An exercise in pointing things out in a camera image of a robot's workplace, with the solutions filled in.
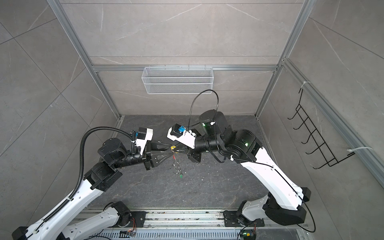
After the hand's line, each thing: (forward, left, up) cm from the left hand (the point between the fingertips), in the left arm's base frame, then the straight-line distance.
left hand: (171, 147), depth 54 cm
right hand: (+1, -2, 0) cm, 2 cm away
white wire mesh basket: (+61, +7, -11) cm, 62 cm away
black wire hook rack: (-3, -64, -7) cm, 64 cm away
